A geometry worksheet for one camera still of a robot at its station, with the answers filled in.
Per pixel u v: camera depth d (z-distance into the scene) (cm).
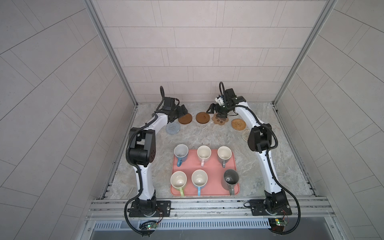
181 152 86
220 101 94
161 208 71
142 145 54
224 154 87
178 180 79
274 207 63
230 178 78
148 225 65
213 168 84
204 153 87
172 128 101
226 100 86
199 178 79
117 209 72
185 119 105
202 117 108
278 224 68
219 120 105
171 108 77
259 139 64
